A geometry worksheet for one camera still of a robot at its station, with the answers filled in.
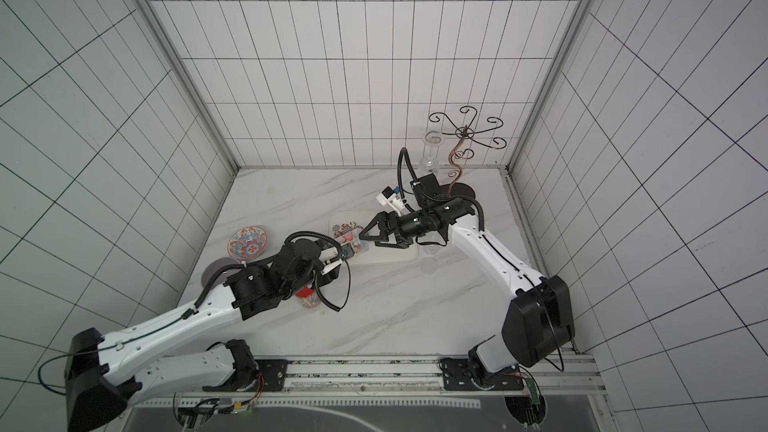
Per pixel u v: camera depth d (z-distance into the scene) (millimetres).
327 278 657
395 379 730
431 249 952
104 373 388
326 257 621
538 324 410
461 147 855
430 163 900
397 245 726
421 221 654
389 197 710
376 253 729
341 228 1006
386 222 644
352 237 738
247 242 972
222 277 516
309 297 801
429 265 929
